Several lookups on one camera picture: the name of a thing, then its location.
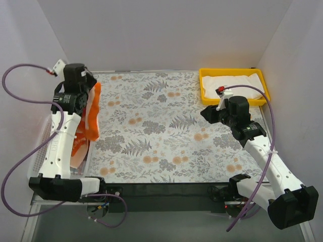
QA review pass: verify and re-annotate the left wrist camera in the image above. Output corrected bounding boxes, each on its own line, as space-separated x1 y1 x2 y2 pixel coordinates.
46 59 66 77

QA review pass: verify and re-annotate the yellow plastic tray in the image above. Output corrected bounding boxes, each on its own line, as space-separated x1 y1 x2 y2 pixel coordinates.
199 68 269 105

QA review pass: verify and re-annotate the white towel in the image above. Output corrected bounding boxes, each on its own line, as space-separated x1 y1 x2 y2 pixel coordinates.
202 74 264 99

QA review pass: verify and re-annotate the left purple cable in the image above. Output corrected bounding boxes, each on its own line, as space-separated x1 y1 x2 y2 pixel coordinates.
2 63 128 229

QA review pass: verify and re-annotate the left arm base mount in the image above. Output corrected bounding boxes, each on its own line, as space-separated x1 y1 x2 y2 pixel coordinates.
85 191 128 228

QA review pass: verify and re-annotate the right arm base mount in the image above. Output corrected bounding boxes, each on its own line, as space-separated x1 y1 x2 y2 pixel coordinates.
207 186 248 217

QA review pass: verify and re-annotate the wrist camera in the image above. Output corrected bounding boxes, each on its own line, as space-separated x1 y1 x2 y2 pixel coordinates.
46 59 66 77
216 86 233 111

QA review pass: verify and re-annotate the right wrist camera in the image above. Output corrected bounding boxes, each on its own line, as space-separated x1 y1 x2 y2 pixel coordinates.
216 86 233 111

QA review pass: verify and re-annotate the orange patterned towel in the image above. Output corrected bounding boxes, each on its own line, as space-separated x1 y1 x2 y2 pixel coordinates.
70 82 101 169

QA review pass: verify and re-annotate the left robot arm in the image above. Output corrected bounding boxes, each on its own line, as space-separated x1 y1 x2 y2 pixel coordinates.
29 59 104 202

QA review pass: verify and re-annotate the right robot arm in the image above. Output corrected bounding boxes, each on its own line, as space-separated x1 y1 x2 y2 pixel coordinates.
200 96 318 229

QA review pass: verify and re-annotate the white plastic basket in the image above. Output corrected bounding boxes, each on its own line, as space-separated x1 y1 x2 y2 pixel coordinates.
27 115 93 179

